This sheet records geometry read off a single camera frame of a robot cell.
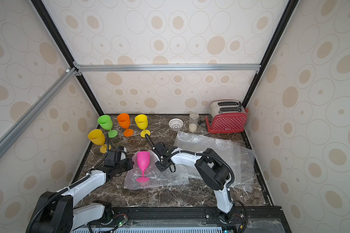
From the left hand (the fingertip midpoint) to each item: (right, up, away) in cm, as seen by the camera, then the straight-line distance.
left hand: (138, 161), depth 88 cm
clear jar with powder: (+36, +24, +17) cm, 46 cm away
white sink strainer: (+23, +23, +24) cm, 41 cm away
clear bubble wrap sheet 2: (+66, -1, +7) cm, 66 cm away
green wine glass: (-23, +24, +7) cm, 34 cm away
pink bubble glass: (+3, +1, 0) cm, 3 cm away
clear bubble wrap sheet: (+12, -10, -2) cm, 16 cm away
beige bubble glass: (-24, +15, -2) cm, 28 cm away
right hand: (+17, -2, +5) cm, 18 cm away
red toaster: (+57, +28, +8) cm, 64 cm away
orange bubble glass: (-12, +25, +9) cm, 29 cm away
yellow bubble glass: (0, +25, +7) cm, 26 cm away
